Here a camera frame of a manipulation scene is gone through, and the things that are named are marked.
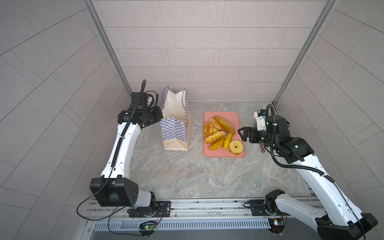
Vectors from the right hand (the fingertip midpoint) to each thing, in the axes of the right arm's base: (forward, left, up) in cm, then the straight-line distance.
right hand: (244, 130), depth 71 cm
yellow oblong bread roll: (+7, +4, -20) cm, 22 cm away
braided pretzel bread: (+15, +15, -18) cm, 28 cm away
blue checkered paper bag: (+8, +33, -2) cm, 35 cm away
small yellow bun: (+14, +12, -18) cm, 26 cm away
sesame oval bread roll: (+19, +10, -19) cm, 29 cm away
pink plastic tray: (+28, -4, -24) cm, 38 cm away
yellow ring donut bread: (+3, 0, -22) cm, 22 cm away
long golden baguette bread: (+19, +4, -20) cm, 28 cm away
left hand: (+13, +38, +3) cm, 40 cm away
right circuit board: (-35, -12, -27) cm, 46 cm away
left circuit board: (-32, +46, -21) cm, 60 cm away
